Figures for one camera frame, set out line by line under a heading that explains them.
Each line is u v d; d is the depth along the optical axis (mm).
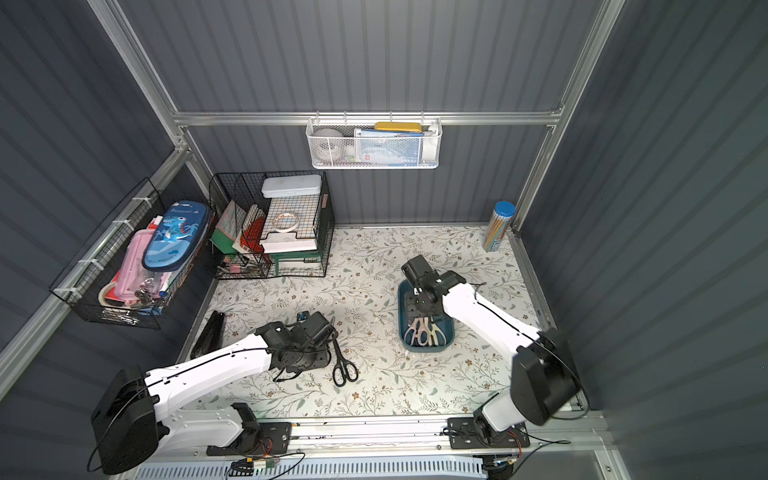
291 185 1022
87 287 618
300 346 589
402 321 891
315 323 645
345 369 846
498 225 1018
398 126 889
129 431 388
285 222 939
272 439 735
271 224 936
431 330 911
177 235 694
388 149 871
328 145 838
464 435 728
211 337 886
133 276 677
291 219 960
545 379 423
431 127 875
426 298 591
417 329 898
